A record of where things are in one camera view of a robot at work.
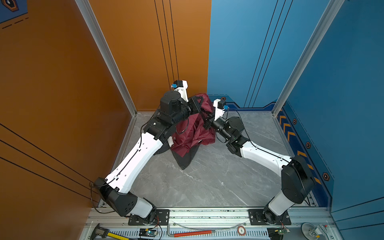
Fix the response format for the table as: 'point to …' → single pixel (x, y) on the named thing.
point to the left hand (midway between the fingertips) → (204, 96)
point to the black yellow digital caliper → (104, 233)
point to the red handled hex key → (188, 233)
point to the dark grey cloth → (184, 161)
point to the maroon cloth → (191, 130)
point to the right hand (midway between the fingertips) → (198, 109)
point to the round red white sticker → (241, 230)
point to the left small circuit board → (147, 232)
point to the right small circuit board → (281, 231)
